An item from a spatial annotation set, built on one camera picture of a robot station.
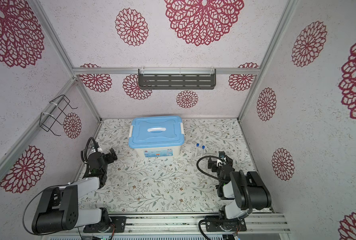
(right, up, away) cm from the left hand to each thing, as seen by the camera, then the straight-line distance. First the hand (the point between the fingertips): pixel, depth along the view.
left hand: (105, 153), depth 91 cm
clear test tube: (+57, +1, +9) cm, 58 cm away
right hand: (+70, 0, -1) cm, 70 cm away
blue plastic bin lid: (+31, +13, -1) cm, 34 cm away
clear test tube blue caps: (+59, +2, -4) cm, 59 cm away
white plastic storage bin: (+31, 0, +1) cm, 31 cm away
